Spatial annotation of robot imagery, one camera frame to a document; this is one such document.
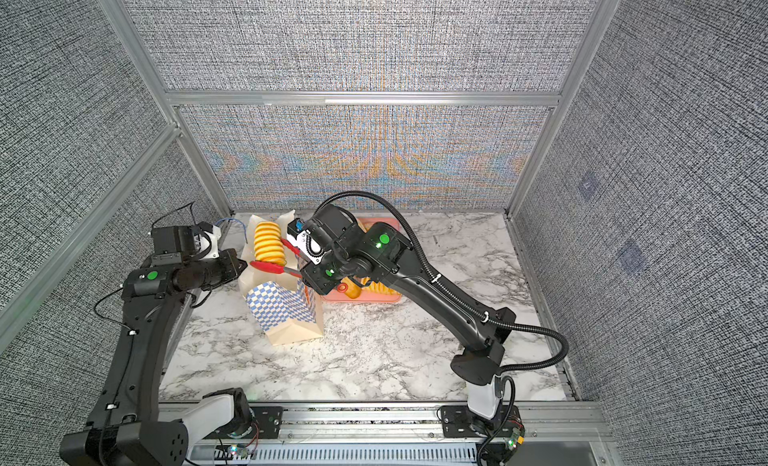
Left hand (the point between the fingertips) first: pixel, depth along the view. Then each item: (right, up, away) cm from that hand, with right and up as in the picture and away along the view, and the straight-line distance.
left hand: (246, 261), depth 74 cm
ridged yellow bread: (+7, +4, -5) cm, 10 cm away
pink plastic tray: (+22, -13, +20) cm, 32 cm away
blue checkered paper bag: (+9, -13, +4) cm, 16 cm away
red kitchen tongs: (+9, -1, -8) cm, 12 cm away
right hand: (+19, -1, -9) cm, 21 cm away
